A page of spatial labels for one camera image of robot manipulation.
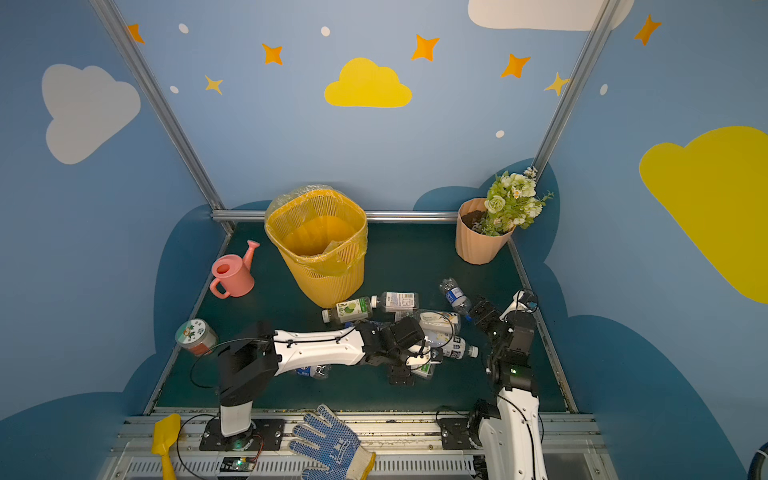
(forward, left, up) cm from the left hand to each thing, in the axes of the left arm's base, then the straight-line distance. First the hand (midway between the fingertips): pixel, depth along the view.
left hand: (417, 358), depth 82 cm
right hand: (+12, -20, +12) cm, 26 cm away
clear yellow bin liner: (+40, +32, +12) cm, 53 cm away
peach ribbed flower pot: (+38, -21, +5) cm, 44 cm away
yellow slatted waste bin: (+20, +28, +2) cm, 35 cm away
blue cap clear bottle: (+20, -15, -2) cm, 25 cm away
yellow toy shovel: (-19, +63, -3) cm, 66 cm away
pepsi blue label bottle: (-4, +27, -1) cm, 27 cm away
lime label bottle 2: (+16, +19, -2) cm, 25 cm away
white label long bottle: (+3, -11, 0) cm, 12 cm away
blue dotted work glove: (-21, +20, -4) cm, 29 cm away
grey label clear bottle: (+20, +6, -2) cm, 20 cm away
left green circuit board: (-24, +45, -6) cm, 51 cm away
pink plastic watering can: (+24, +58, +6) cm, 63 cm away
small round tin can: (+4, +62, +3) cm, 62 cm away
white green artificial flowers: (+43, -30, +22) cm, 56 cm away
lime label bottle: (-2, -2, -2) cm, 4 cm away
